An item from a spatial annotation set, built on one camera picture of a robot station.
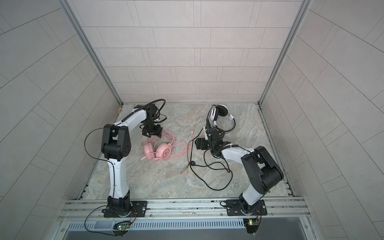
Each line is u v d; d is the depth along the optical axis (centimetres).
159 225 74
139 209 71
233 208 71
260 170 45
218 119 104
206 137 74
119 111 112
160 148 82
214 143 70
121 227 64
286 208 72
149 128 83
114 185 59
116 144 56
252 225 68
